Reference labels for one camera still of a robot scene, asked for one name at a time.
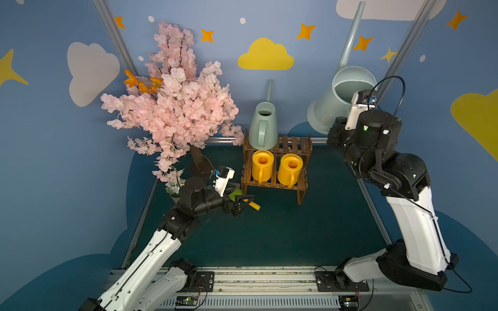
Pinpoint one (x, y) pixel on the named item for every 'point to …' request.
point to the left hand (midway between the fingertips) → (245, 188)
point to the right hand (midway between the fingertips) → (342, 119)
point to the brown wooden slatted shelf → (301, 146)
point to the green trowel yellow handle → (251, 204)
